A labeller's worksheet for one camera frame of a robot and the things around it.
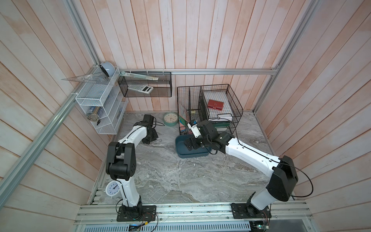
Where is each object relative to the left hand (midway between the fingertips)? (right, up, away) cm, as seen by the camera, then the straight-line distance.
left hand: (154, 139), depth 96 cm
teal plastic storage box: (+20, -9, -1) cm, 21 cm away
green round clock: (+10, +14, +17) cm, 24 cm away
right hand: (+24, +1, -14) cm, 27 cm away
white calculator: (-9, +35, +2) cm, 37 cm away
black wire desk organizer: (+30, +30, +18) cm, 46 cm away
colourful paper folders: (+20, +15, +11) cm, 27 cm away
